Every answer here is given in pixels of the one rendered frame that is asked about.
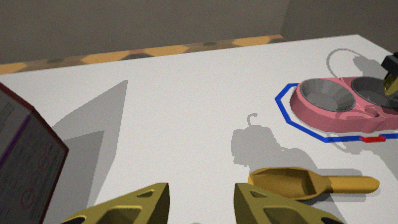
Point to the grey steel bowl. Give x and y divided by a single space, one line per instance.
373 90
328 95

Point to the blue tape outline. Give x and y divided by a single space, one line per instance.
381 138

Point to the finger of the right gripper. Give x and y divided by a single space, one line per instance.
390 85

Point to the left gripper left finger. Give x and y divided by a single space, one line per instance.
148 205

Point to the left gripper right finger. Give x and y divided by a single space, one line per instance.
254 205

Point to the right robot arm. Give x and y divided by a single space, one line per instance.
390 63

